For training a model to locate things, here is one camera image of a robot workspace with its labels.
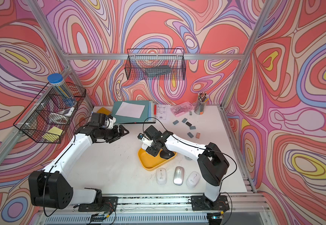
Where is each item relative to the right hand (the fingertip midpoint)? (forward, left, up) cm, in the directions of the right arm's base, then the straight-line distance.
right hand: (154, 150), depth 86 cm
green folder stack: (+34, +6, -5) cm, 35 cm away
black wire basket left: (+3, +56, +28) cm, 63 cm away
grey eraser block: (+27, -15, -7) cm, 32 cm away
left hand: (+6, +16, +11) cm, 20 cm away
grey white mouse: (-3, -21, -6) cm, 22 cm away
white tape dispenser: (+7, +46, +26) cm, 53 cm away
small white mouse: (-14, -4, -5) cm, 15 cm away
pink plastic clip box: (+41, -20, -7) cm, 46 cm away
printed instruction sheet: (+38, -5, -6) cm, 39 cm away
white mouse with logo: (-17, -22, -6) cm, 28 cm away
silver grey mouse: (-15, -14, -8) cm, 22 cm away
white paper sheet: (+41, +25, -5) cm, 48 cm away
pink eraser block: (+15, -31, -8) cm, 35 cm away
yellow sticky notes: (-4, +45, +26) cm, 52 cm away
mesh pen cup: (+36, -36, +2) cm, 51 cm away
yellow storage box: (-6, +4, -3) cm, 8 cm away
